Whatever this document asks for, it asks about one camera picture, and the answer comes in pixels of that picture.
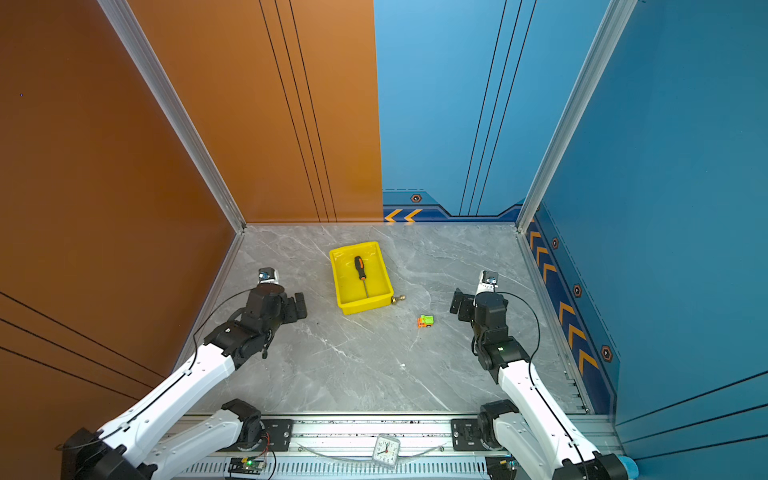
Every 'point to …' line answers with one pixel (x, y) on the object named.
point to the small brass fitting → (401, 297)
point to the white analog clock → (386, 451)
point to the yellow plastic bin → (350, 288)
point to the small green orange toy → (425, 321)
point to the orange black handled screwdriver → (360, 266)
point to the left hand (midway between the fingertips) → (289, 296)
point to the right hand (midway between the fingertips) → (470, 291)
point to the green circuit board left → (236, 465)
